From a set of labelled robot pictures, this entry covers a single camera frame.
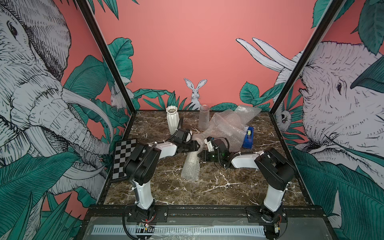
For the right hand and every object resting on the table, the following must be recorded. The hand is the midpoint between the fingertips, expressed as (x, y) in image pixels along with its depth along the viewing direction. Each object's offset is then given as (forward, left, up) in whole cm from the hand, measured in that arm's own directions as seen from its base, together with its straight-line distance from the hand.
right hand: (197, 154), depth 91 cm
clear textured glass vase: (+26, -5, +6) cm, 27 cm away
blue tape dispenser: (+10, -34, 0) cm, 35 cm away
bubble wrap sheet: (-7, +3, 0) cm, 8 cm away
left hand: (+7, -1, -1) cm, 7 cm away
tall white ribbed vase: (+16, +15, +14) cm, 26 cm away
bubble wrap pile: (+22, -25, +2) cm, 33 cm away
